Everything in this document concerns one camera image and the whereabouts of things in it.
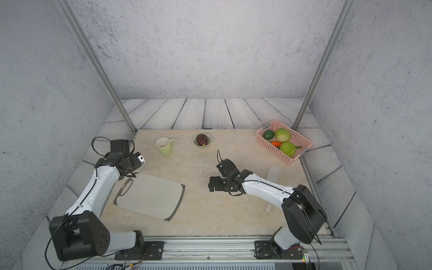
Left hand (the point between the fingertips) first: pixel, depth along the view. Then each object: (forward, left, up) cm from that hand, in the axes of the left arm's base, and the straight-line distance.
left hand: (137, 163), depth 85 cm
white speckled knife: (0, -71, -14) cm, 73 cm away
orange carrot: (+19, -76, -9) cm, 79 cm away
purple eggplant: (+25, -30, -11) cm, 41 cm away
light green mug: (+16, -10, -6) cm, 20 cm away
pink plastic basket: (+22, -92, -10) cm, 96 cm away
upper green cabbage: (+25, -82, -8) cm, 86 cm away
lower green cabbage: (+12, -81, -7) cm, 82 cm away
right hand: (-10, -39, -8) cm, 41 cm away
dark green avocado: (+28, -74, -11) cm, 80 cm away
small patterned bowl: (+24, -25, -12) cm, 37 cm away
